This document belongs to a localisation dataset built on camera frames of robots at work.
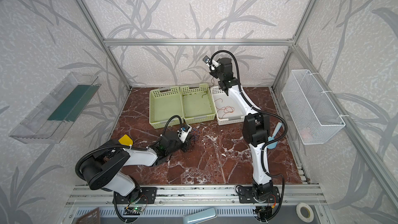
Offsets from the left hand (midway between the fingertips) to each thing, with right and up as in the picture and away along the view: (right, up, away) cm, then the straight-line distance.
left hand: (192, 137), depth 89 cm
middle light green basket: (+1, +18, +23) cm, 29 cm away
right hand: (+13, +46, +1) cm, 48 cm away
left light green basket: (-22, +19, +17) cm, 34 cm away
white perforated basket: (+28, +10, +15) cm, 34 cm away
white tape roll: (+50, -30, -20) cm, 62 cm away
